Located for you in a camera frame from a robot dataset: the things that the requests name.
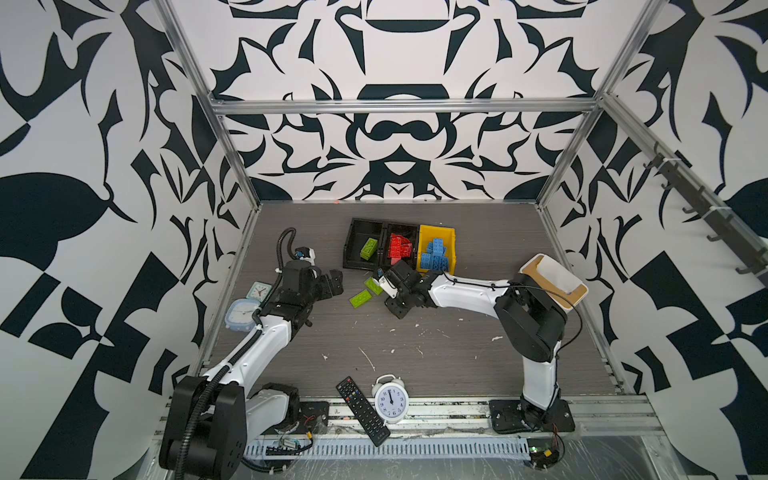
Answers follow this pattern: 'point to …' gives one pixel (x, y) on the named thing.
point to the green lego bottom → (369, 248)
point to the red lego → (399, 247)
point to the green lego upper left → (360, 299)
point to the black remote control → (365, 414)
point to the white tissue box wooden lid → (567, 287)
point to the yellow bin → (426, 235)
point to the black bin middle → (409, 231)
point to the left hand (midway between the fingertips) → (327, 271)
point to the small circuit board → (543, 458)
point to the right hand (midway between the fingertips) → (392, 300)
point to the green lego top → (373, 285)
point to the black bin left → (360, 230)
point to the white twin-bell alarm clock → (391, 399)
